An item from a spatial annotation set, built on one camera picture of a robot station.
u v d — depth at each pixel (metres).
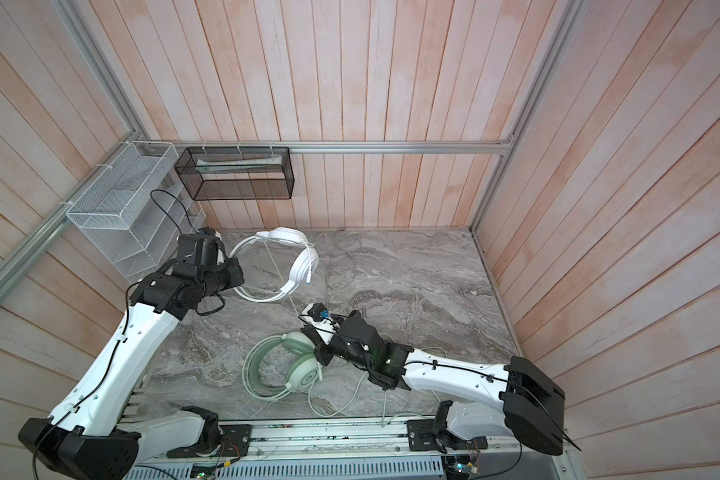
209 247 0.55
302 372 0.76
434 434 0.66
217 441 0.71
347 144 0.98
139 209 0.73
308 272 0.65
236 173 1.06
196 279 0.52
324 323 0.60
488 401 0.44
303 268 0.67
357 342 0.55
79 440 0.36
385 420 0.78
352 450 0.73
